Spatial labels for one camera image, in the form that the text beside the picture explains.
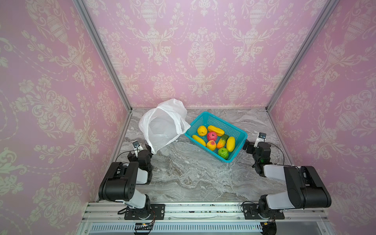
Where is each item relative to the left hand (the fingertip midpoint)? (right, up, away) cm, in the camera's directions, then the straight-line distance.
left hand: (139, 148), depth 91 cm
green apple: (+52, -3, -2) cm, 52 cm away
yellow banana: (+38, +4, +6) cm, 38 cm away
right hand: (+72, +5, +1) cm, 72 cm away
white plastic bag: (+9, +13, +18) cm, 24 cm away
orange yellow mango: (+52, +9, +11) cm, 54 cm away
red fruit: (+46, +7, +6) cm, 47 cm away
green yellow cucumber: (+55, +6, +8) cm, 56 cm away
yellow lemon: (+40, +10, +9) cm, 42 cm away
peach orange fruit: (+45, +2, +2) cm, 45 cm away
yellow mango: (+58, +2, +4) cm, 58 cm away
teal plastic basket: (+51, +6, +11) cm, 52 cm away
